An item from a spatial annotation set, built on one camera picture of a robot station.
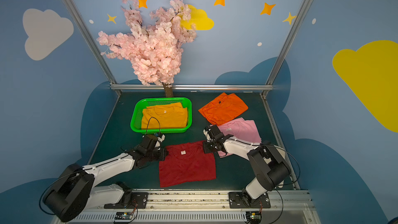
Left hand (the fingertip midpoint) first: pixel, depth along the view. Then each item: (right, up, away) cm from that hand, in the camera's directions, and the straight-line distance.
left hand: (168, 150), depth 89 cm
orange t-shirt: (+36, +24, +24) cm, 50 cm away
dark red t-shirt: (+11, -6, -3) cm, 13 cm away
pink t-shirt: (+46, +11, +11) cm, 49 cm away
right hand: (+22, +2, +3) cm, 22 cm away
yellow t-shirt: (-2, +19, +18) cm, 27 cm away
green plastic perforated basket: (-22, +28, +16) cm, 39 cm away
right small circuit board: (+44, -28, -16) cm, 55 cm away
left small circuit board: (-18, -26, -17) cm, 36 cm away
